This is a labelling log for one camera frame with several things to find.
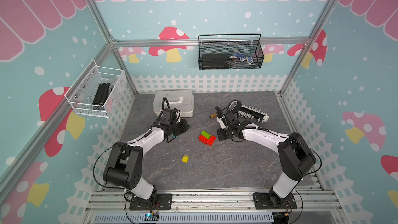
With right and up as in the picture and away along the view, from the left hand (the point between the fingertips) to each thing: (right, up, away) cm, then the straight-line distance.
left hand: (190, 128), depth 91 cm
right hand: (+17, -4, +1) cm, 17 cm away
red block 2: (+12, -8, +1) cm, 14 cm away
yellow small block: (-3, -17, -3) cm, 17 cm away
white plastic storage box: (-6, +17, +9) cm, 20 cm away
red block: (+7, -7, +5) cm, 11 cm away
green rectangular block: (+10, -5, +4) cm, 12 cm away
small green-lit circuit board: (-17, -40, -18) cm, 47 cm away
